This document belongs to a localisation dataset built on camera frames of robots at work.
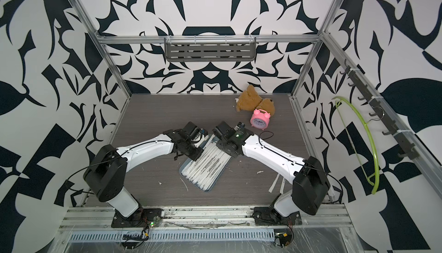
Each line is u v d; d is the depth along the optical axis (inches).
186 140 26.5
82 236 30.5
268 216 26.5
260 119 38.3
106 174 17.7
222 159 35.3
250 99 41.3
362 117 25.1
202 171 34.2
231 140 22.6
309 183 16.4
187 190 32.1
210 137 36.0
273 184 32.8
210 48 37.8
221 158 35.7
